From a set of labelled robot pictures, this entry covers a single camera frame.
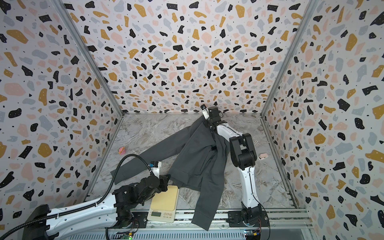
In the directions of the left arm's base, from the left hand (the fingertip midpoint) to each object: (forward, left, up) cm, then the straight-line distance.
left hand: (172, 176), depth 77 cm
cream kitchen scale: (-12, +4, -9) cm, 16 cm away
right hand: (+44, -19, +2) cm, 48 cm away
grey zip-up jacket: (+10, -12, -6) cm, 17 cm away
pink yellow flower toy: (+20, +35, -8) cm, 41 cm away
